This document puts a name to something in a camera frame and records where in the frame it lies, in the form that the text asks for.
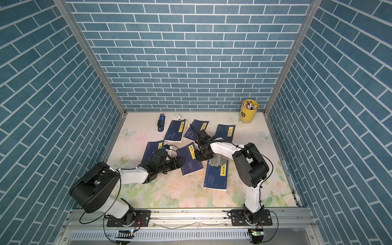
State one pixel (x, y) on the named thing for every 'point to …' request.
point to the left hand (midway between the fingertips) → (185, 163)
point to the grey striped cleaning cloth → (217, 160)
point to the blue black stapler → (161, 123)
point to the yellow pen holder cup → (248, 108)
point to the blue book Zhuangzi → (225, 131)
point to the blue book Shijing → (152, 146)
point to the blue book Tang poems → (191, 164)
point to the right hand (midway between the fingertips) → (199, 158)
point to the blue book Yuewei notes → (196, 126)
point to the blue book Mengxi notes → (216, 177)
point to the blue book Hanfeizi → (175, 131)
